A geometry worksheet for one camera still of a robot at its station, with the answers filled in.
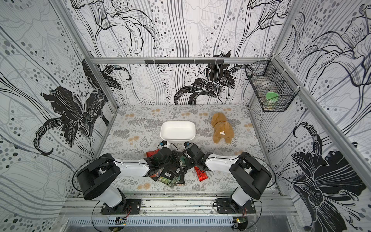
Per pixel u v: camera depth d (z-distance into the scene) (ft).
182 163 2.81
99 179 1.45
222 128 2.91
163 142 2.72
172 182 2.62
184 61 2.98
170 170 2.75
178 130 3.40
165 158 2.27
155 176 2.68
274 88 2.61
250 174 1.49
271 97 2.56
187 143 2.67
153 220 2.30
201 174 2.70
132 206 2.40
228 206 2.12
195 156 2.25
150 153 2.97
